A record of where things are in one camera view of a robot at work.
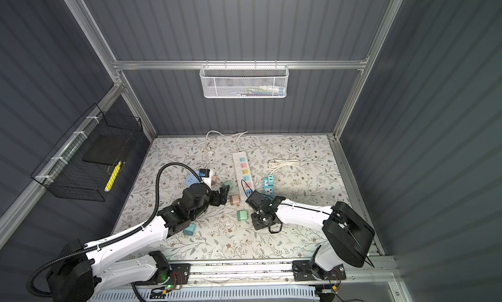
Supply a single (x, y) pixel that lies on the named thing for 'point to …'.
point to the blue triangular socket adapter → (191, 178)
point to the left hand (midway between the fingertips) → (221, 185)
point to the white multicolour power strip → (244, 180)
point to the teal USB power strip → (268, 185)
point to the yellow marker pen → (113, 176)
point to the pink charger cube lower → (234, 200)
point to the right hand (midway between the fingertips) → (260, 223)
